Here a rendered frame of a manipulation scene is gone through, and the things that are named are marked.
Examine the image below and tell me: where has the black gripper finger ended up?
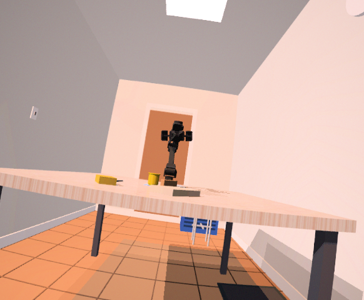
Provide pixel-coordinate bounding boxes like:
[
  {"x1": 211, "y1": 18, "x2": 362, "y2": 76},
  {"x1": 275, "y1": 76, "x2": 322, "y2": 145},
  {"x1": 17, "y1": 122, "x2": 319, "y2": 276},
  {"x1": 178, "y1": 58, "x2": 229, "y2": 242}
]
[
  {"x1": 169, "y1": 131, "x2": 176, "y2": 141},
  {"x1": 179, "y1": 131, "x2": 185, "y2": 141}
]

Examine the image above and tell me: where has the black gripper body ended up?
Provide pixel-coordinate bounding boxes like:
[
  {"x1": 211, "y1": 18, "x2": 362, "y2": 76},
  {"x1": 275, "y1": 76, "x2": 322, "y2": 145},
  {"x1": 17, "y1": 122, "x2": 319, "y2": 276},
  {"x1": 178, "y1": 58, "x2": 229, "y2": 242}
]
[{"x1": 161, "y1": 130, "x2": 193, "y2": 141}]

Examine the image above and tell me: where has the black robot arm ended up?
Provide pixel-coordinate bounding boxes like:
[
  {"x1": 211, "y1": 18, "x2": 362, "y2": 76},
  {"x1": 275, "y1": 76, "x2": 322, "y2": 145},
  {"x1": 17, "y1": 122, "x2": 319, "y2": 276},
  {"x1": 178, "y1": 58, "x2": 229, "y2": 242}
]
[{"x1": 164, "y1": 121, "x2": 184, "y2": 180}]

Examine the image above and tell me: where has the yellow cup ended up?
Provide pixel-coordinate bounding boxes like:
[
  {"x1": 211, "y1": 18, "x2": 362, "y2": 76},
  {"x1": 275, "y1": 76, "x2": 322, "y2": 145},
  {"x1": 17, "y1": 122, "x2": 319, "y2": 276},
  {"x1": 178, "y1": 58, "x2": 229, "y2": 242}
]
[{"x1": 148, "y1": 173, "x2": 160, "y2": 186}]

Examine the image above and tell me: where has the orange-yellow flat block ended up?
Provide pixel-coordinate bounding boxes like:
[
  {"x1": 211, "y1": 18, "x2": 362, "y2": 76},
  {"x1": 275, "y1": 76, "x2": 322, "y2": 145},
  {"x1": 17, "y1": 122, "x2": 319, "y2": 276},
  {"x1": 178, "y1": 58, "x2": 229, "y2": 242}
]
[{"x1": 95, "y1": 174, "x2": 117, "y2": 186}]

